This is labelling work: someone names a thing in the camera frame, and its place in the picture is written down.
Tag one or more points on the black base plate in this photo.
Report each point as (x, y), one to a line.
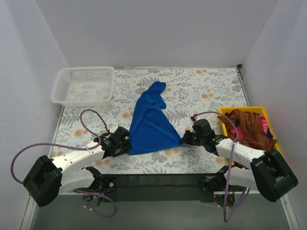
(108, 185)
(213, 183)

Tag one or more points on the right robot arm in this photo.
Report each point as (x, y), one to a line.
(265, 171)

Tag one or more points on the purple towel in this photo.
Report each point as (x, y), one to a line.
(269, 134)

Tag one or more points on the blue towel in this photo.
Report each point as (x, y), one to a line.
(150, 128)

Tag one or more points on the yellow plastic bin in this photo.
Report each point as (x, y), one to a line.
(239, 112)

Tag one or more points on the brown towel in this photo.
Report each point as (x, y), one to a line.
(249, 129)

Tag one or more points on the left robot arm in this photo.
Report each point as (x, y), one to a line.
(49, 177)

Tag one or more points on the white plastic basket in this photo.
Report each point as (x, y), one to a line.
(84, 86)

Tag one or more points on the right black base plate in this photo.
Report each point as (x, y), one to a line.
(213, 183)

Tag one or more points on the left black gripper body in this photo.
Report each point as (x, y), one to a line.
(123, 144)

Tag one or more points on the pink towel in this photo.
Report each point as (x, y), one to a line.
(264, 124)

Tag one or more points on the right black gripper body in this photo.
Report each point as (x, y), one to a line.
(188, 139)

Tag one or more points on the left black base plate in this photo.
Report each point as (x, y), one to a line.
(108, 185)

